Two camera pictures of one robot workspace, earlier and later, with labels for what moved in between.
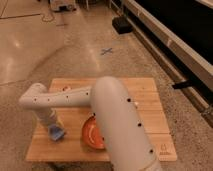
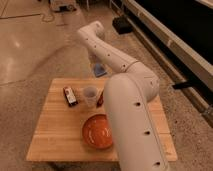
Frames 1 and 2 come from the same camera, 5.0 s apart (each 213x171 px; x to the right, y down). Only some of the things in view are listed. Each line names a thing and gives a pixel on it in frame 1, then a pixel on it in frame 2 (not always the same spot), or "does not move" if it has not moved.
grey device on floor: [63, 5] does not move
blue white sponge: [55, 132] to [99, 70]
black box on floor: [121, 24] does not move
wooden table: [147, 102] does not move
